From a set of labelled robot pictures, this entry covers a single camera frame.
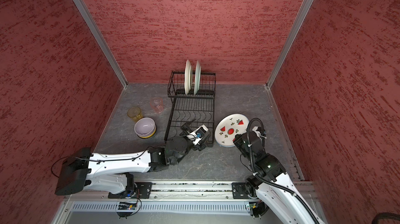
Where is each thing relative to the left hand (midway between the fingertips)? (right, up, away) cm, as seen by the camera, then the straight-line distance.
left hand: (201, 129), depth 72 cm
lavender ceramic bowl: (-34, -3, +19) cm, 39 cm away
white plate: (+15, -2, +13) cm, 20 cm away
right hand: (+16, -6, +4) cm, 17 cm away
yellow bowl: (-31, -7, +14) cm, 34 cm away
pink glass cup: (-32, +10, +34) cm, 48 cm away
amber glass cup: (-43, +5, +26) cm, 51 cm away
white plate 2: (-7, +26, +5) cm, 27 cm away
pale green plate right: (-2, +26, +5) cm, 26 cm away
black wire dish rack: (-12, +8, +31) cm, 34 cm away
